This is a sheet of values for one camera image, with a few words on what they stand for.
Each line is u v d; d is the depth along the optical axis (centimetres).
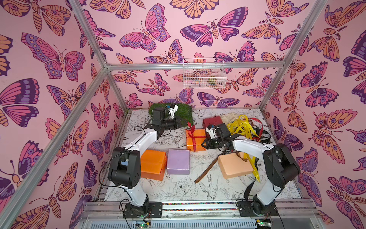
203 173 86
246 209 73
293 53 85
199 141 91
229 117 114
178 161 84
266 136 103
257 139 100
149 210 73
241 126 106
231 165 85
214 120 103
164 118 74
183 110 113
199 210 75
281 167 47
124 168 47
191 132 95
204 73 95
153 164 92
